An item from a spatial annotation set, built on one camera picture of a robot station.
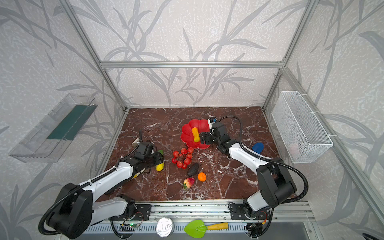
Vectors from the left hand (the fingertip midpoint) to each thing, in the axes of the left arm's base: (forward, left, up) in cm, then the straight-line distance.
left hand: (164, 153), depth 88 cm
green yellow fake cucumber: (-8, +1, 0) cm, 9 cm away
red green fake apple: (-16, -16, -2) cm, 22 cm away
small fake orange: (-13, -23, -2) cm, 26 cm away
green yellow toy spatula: (-36, -20, -2) cm, 41 cm away
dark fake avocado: (-9, -18, -2) cm, 20 cm away
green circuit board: (-35, +11, -5) cm, 37 cm away
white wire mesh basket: (-6, -64, +30) cm, 71 cm away
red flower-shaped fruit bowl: (+15, -12, -5) cm, 20 cm away
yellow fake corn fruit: (+15, -19, -2) cm, 24 cm away
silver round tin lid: (-36, -6, +1) cm, 37 cm away
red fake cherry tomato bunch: (-4, -12, 0) cm, 13 cm away
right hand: (+12, -25, +9) cm, 29 cm away
